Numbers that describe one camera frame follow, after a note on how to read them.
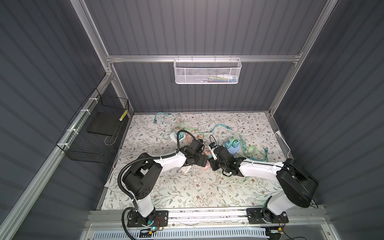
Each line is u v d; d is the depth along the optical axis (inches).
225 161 26.8
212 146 31.2
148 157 20.3
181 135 39.1
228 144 36.8
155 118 46.6
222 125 44.2
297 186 17.9
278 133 42.7
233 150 37.9
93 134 28.7
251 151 38.9
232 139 37.7
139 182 18.4
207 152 35.0
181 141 40.2
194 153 28.5
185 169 34.8
